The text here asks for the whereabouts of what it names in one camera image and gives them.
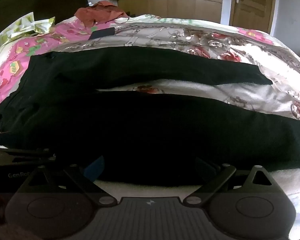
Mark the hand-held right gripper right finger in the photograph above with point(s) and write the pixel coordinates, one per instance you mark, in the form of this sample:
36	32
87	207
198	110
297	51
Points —
204	167

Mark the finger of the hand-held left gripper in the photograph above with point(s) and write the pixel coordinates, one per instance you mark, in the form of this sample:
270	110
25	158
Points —
27	153

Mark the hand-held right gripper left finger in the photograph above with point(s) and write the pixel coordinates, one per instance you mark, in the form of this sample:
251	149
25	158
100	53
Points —
94	170

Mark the black pants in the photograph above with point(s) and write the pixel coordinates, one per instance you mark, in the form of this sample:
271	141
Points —
140	130

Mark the brown fuzzy sleeve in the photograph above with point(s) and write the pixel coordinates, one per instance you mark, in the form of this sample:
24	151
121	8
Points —
14	233

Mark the pink floral bed sheet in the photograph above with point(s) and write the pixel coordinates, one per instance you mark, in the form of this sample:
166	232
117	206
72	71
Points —
62	32

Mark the green and white patterned cloth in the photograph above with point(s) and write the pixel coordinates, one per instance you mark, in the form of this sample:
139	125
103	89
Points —
17	26

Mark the white floral blanket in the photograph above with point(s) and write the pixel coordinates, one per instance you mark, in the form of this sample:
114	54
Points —
190	37

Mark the flat black object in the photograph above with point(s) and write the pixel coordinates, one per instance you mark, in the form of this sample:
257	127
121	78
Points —
102	33

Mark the dark bed headboard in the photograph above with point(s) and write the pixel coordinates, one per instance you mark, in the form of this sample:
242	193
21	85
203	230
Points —
52	2

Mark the red-orange garment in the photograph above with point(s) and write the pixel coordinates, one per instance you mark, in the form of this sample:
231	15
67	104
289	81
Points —
99	12

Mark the wooden wardrobe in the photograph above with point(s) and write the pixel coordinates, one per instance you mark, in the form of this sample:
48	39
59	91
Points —
180	2

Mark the wooden door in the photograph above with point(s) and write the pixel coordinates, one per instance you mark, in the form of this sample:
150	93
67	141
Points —
252	5

